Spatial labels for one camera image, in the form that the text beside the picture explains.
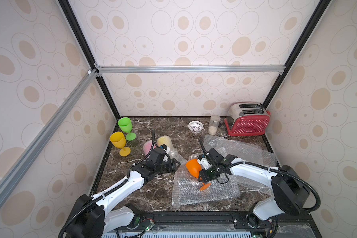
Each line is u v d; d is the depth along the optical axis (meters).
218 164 0.65
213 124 1.05
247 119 0.97
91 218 0.39
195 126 1.12
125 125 0.95
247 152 0.99
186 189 0.84
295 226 0.73
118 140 0.87
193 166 0.86
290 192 0.44
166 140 0.96
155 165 0.62
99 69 0.90
